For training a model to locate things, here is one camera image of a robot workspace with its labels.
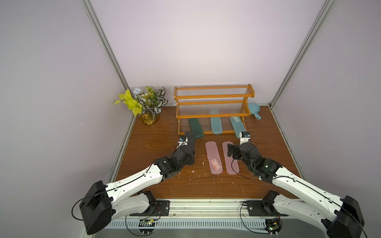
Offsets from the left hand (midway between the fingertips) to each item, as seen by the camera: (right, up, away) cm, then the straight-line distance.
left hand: (193, 152), depth 80 cm
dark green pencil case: (+2, +13, +26) cm, 29 cm away
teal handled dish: (+50, +26, +39) cm, 69 cm away
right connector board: (+39, -33, -11) cm, 52 cm away
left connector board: (-23, -33, -9) cm, 41 cm away
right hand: (+23, +6, -2) cm, 24 cm away
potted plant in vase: (-28, +28, +8) cm, 40 cm away
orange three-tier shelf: (+15, +26, +32) cm, 44 cm away
